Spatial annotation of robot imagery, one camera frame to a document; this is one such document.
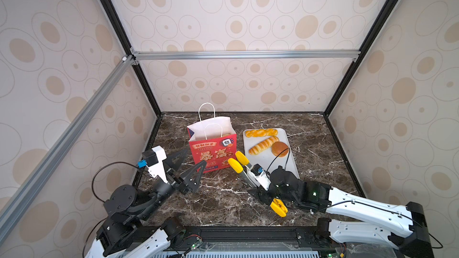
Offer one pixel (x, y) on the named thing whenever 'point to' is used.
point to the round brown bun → (277, 147)
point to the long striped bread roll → (263, 145)
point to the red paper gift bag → (213, 139)
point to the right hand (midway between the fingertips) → (252, 188)
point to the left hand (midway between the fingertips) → (200, 158)
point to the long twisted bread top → (261, 132)
